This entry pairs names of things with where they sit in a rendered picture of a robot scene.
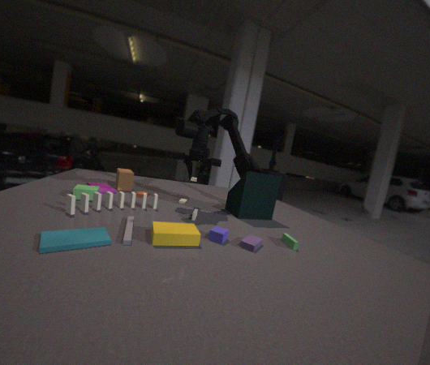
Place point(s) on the teal flat block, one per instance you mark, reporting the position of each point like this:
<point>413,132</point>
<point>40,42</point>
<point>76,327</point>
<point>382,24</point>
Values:
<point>59,240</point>

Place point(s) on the yellow rectangular block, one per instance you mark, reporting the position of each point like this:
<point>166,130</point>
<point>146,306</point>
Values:
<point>174,234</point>

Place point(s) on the purple flat block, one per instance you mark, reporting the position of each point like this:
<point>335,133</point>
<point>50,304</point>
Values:
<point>251,242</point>
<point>104,187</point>

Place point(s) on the orange rectangular block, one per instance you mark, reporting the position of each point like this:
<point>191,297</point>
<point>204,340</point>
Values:
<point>140,194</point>

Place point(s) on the small blue cube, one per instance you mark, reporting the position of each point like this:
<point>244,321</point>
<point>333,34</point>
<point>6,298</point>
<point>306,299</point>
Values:
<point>218,234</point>

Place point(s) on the green rectangular block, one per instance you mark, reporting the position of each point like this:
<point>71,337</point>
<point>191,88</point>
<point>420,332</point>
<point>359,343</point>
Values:
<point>291,242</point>
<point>86,189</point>

